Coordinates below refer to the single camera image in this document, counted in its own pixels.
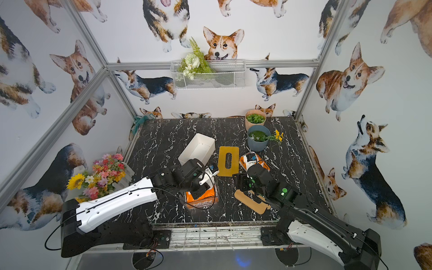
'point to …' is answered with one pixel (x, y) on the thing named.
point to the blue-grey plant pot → (257, 136)
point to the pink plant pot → (254, 117)
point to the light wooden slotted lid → (259, 208)
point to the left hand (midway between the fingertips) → (207, 179)
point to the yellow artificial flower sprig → (277, 136)
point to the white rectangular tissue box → (200, 147)
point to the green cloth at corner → (139, 120)
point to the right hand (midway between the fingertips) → (240, 170)
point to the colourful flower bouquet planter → (108, 173)
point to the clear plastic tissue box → (182, 197)
